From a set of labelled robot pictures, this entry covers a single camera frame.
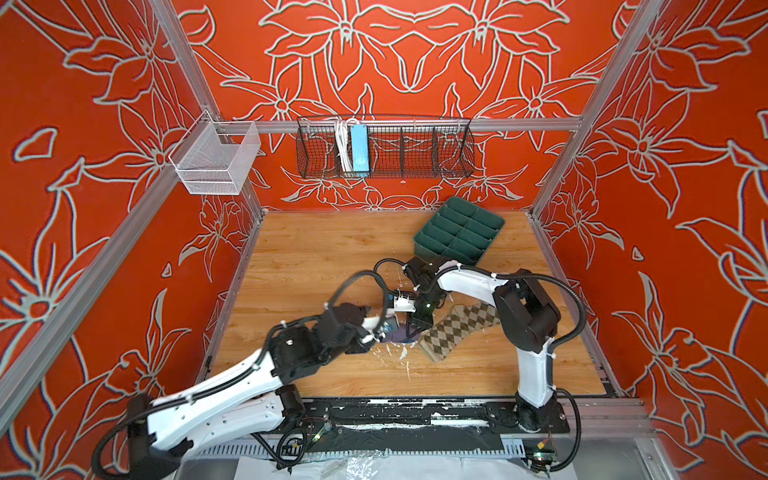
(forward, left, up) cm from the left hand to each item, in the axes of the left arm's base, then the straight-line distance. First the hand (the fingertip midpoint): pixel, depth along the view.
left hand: (370, 310), depth 72 cm
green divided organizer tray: (+39, -28, -12) cm, 50 cm away
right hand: (+3, -10, -18) cm, 20 cm away
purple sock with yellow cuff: (0, -9, -14) cm, 16 cm away
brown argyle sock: (+7, -26, -19) cm, 33 cm away
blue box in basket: (+46, +7, +15) cm, 49 cm away
